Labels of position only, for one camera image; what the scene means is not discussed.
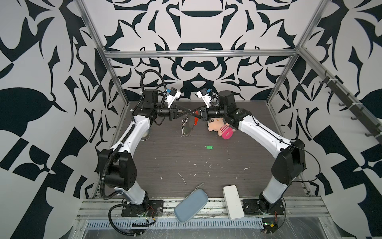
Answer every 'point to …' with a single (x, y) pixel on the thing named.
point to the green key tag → (209, 147)
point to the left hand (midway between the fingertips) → (190, 108)
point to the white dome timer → (145, 136)
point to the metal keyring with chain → (186, 127)
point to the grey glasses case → (185, 211)
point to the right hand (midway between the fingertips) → (190, 112)
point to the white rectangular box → (233, 202)
